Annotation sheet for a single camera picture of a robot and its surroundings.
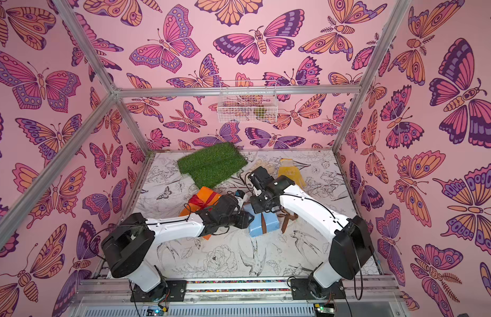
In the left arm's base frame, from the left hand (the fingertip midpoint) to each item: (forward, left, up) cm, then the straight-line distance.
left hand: (253, 217), depth 86 cm
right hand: (+3, -2, +7) cm, 8 cm away
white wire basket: (+47, +3, +27) cm, 55 cm away
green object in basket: (+43, -3, +24) cm, 49 cm away
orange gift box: (+7, +22, +4) cm, 23 cm away
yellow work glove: (+32, -19, -5) cm, 37 cm away
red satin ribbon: (+6, +26, +3) cm, 27 cm away
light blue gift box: (-3, -8, +1) cm, 8 cm away
